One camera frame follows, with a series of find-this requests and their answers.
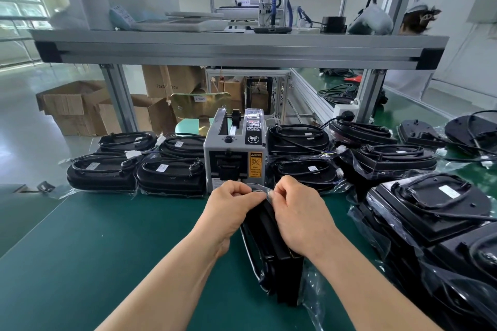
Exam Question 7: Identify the grey wall electrical box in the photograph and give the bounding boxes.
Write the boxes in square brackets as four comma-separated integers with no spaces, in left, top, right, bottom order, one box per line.
[466,0,497,24]

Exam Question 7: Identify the white box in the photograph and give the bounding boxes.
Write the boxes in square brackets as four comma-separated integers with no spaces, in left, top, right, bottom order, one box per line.
[105,0,181,21]

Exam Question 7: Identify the window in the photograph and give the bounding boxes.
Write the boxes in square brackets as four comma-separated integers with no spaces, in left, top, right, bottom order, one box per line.
[0,0,49,68]

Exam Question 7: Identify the black cup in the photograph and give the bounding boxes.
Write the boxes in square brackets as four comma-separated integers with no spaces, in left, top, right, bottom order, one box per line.
[322,17,347,34]

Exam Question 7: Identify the grey barcode scanner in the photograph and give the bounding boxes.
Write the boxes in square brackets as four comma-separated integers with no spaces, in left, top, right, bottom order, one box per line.
[347,3,394,35]

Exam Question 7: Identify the grey tape dispenser machine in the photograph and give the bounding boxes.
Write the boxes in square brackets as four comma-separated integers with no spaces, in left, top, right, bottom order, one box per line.
[203,107,269,192]

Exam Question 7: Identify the person's left forearm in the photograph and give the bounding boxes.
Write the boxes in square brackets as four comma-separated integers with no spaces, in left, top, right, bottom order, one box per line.
[97,226,232,331]

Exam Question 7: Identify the black phone on shelf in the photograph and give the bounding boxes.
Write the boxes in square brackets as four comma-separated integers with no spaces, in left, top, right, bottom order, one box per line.
[253,26,293,35]

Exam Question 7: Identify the green round stool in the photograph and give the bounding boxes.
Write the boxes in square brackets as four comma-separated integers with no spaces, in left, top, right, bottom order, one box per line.
[174,117,211,138]

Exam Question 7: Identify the bagged black lamp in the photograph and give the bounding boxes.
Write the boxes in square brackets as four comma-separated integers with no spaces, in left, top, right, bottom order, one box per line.
[92,130,160,159]

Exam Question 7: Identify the person's left hand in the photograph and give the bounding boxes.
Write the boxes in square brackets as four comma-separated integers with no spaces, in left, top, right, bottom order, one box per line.
[194,179,267,260]

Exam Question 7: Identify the white flat scale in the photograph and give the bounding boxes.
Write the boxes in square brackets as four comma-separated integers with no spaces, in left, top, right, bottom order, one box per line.
[136,12,231,33]

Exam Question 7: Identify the white handset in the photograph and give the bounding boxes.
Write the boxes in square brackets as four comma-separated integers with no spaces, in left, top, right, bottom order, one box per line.
[109,6,139,31]

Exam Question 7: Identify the person's right hand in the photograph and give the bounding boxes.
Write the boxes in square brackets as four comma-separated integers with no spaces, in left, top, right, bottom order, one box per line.
[269,175,343,263]

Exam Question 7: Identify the unbagged black lamps with cables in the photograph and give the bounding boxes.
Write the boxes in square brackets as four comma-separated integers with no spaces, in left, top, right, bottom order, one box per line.
[396,110,497,159]

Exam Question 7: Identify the grey metal shelf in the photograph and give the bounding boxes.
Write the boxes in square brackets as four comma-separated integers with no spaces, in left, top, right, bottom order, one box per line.
[31,29,450,70]

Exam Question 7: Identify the metal floor bracket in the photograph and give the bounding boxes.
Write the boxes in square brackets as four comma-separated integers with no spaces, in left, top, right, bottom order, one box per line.
[16,181,57,194]

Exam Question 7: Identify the person's right forearm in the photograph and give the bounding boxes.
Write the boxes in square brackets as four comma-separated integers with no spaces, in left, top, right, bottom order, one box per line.
[311,232,444,331]

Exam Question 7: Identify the group of bagged black lamps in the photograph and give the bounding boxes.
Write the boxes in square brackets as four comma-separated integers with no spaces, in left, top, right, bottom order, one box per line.
[268,113,497,331]

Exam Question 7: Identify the bundle of black cables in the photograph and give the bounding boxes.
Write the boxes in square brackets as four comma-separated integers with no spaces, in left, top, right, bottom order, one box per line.
[318,82,360,107]

